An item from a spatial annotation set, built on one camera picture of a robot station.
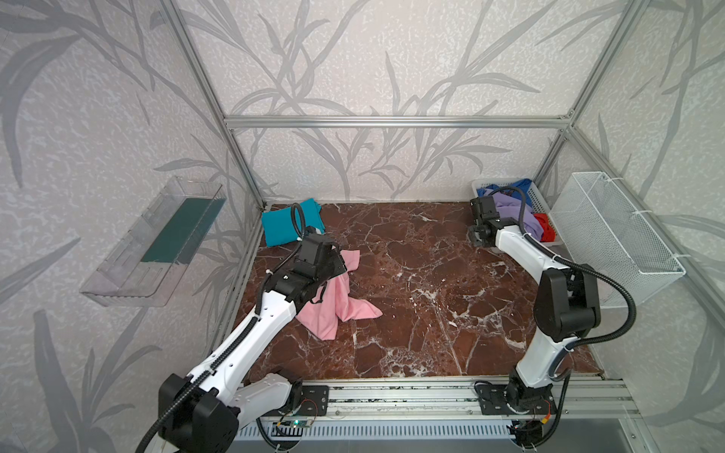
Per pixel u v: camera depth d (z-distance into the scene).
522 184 1.16
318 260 0.59
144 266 0.63
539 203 1.10
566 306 0.49
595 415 0.75
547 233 0.97
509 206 1.06
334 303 0.81
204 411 0.37
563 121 0.94
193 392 0.38
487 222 0.70
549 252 0.54
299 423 0.71
